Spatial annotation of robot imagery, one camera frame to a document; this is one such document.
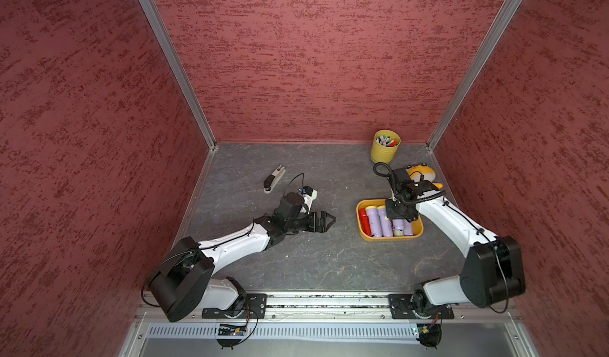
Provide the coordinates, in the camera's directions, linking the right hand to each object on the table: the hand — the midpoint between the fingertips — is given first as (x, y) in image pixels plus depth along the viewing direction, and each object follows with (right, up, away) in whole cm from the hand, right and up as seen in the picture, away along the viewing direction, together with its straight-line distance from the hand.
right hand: (396, 216), depth 85 cm
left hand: (-27, -1, -4) cm, 27 cm away
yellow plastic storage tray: (+8, -4, 0) cm, 9 cm away
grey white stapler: (-49, +12, +15) cm, 53 cm away
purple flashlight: (-8, -3, 0) cm, 8 cm away
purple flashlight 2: (+5, -5, +2) cm, 7 cm away
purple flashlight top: (-1, -2, -4) cm, 5 cm away
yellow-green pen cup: (+2, +28, +18) cm, 33 cm away
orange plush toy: (+18, +16, +16) cm, 29 cm away
